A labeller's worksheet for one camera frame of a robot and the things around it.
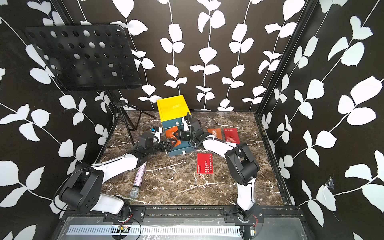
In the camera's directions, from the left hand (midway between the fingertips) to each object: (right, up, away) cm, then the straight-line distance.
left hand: (173, 140), depth 88 cm
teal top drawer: (-1, +10, +1) cm, 10 cm away
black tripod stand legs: (-38, +17, +31) cm, 52 cm away
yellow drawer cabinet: (-2, +19, +10) cm, 21 cm away
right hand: (0, +4, +1) cm, 5 cm away
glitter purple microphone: (-19, -27, -10) cm, 34 cm away
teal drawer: (+7, -4, -2) cm, 9 cm away
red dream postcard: (+40, +1, +19) cm, 44 cm away
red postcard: (+19, -15, +5) cm, 25 cm away
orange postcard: (-4, +3, +8) cm, 9 cm away
